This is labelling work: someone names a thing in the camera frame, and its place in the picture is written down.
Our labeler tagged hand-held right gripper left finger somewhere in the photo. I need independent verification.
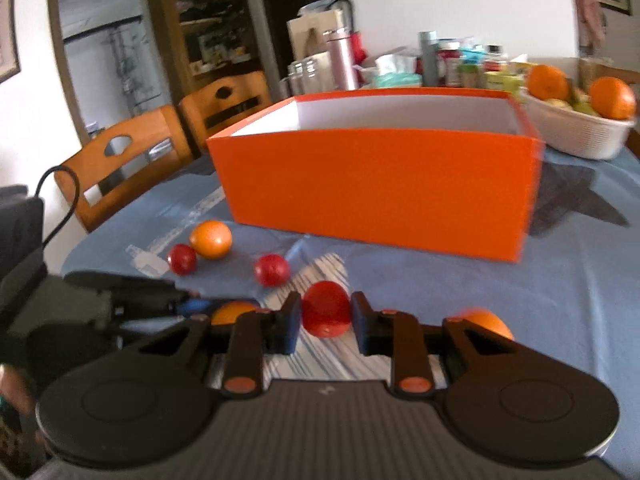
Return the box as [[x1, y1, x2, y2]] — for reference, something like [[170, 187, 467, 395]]
[[137, 291, 303, 397]]

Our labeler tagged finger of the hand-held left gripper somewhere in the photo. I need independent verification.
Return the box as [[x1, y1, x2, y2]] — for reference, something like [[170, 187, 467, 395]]
[[64, 270, 200, 304], [112, 299, 213, 335]]

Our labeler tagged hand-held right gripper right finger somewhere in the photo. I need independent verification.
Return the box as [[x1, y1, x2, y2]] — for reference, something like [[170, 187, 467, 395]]
[[351, 291, 521, 397]]

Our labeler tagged small orange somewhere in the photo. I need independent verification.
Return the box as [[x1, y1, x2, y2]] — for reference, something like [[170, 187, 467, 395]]
[[211, 301, 261, 327], [190, 220, 234, 261], [447, 307, 515, 342]]

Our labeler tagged small red fruit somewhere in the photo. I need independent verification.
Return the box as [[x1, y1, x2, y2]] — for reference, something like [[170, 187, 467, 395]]
[[167, 244, 197, 276], [253, 254, 291, 287], [301, 281, 352, 338]]

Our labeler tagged orange cardboard box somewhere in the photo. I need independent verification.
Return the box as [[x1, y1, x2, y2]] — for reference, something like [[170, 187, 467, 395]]
[[206, 87, 546, 263]]

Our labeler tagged wooden dining chair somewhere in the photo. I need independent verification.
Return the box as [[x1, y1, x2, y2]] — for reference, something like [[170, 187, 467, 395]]
[[178, 71, 273, 153], [54, 105, 193, 233]]

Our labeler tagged blue printed tablecloth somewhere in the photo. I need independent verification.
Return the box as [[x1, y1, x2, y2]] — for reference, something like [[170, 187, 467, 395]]
[[60, 130, 640, 480]]

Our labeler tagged clear glass mug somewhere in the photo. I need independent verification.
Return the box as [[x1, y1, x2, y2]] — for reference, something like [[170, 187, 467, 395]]
[[287, 57, 321, 98]]

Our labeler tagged tissue pack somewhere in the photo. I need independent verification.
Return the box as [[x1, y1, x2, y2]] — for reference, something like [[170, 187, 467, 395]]
[[367, 52, 423, 88]]

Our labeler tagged pink thermos bottle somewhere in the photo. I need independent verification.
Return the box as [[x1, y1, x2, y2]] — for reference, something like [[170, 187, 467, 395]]
[[324, 27, 360, 92]]

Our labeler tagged grey bottle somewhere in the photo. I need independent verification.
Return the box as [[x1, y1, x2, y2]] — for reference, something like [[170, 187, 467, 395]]
[[419, 31, 441, 87]]

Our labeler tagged wooden cabinet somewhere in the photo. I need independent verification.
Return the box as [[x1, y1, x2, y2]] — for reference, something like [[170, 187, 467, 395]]
[[142, 0, 266, 91]]

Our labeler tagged white plastic basket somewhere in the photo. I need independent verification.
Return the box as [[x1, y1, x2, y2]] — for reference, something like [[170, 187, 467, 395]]
[[520, 85, 638, 161]]

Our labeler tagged white tote bag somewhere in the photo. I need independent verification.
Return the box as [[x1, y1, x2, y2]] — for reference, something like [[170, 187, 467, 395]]
[[286, 7, 351, 68]]

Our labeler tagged dark labelled bottle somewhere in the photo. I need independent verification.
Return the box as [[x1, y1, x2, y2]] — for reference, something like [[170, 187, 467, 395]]
[[482, 45, 507, 75]]

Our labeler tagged large orange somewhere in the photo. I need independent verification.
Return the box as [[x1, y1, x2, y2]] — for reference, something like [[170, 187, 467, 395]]
[[589, 76, 637, 121], [527, 64, 571, 101]]

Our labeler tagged pale green fruit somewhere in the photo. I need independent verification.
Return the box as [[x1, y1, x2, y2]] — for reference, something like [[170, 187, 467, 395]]
[[542, 87, 599, 116]]

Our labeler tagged pink hanging garment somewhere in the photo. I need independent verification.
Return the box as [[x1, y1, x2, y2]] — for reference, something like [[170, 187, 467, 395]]
[[570, 0, 607, 51]]

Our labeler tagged black cable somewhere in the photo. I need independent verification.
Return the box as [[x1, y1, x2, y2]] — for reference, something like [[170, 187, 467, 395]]
[[34, 166, 82, 250]]

